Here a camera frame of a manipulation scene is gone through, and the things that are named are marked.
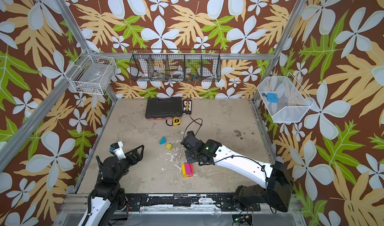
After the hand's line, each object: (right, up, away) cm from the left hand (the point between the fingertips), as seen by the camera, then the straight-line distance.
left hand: (138, 146), depth 81 cm
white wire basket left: (-28, +41, +5) cm, 50 cm away
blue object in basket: (+77, +28, +5) cm, 82 cm away
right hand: (+28, -4, -3) cm, 28 cm away
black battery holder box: (+26, +23, +34) cm, 49 cm away
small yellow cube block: (+15, -2, +11) cm, 19 cm away
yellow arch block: (+25, -12, -1) cm, 28 cm away
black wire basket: (+19, +51, +17) cm, 57 cm away
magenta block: (+28, -12, -2) cm, 30 cm away
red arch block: (+28, -16, +1) cm, 33 cm away
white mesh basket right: (+82, +27, +4) cm, 87 cm away
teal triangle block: (+10, 0, +17) cm, 20 cm away
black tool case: (+8, +23, +33) cm, 41 cm away
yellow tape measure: (+19, +13, +23) cm, 33 cm away
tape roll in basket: (+20, +45, +18) cm, 52 cm away
